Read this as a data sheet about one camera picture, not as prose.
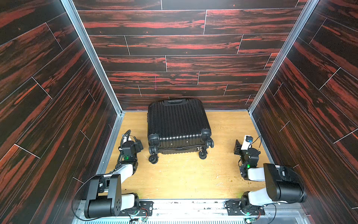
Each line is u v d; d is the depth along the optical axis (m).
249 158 0.68
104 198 0.42
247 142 0.76
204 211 0.74
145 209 0.73
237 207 0.74
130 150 0.68
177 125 0.84
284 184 0.47
